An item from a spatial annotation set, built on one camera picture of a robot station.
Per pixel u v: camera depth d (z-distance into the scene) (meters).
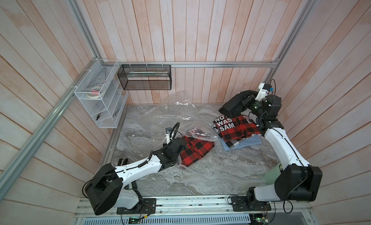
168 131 0.71
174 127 0.66
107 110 0.77
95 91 0.74
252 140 0.95
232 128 0.96
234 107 0.75
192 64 0.96
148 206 0.73
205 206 0.74
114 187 0.40
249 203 0.68
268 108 0.58
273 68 0.96
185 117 1.10
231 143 0.93
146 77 1.06
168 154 0.63
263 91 0.68
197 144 0.94
